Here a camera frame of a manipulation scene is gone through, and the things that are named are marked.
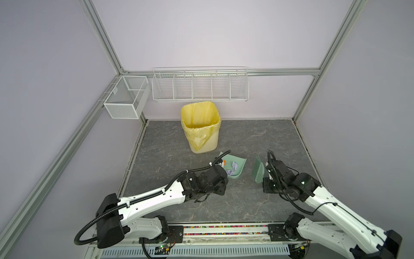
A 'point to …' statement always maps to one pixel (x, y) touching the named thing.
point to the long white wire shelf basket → (201, 84)
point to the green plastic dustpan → (228, 159)
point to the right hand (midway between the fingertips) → (264, 185)
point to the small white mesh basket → (127, 99)
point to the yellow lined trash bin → (201, 122)
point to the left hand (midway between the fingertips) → (223, 186)
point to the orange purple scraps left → (234, 164)
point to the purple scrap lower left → (230, 172)
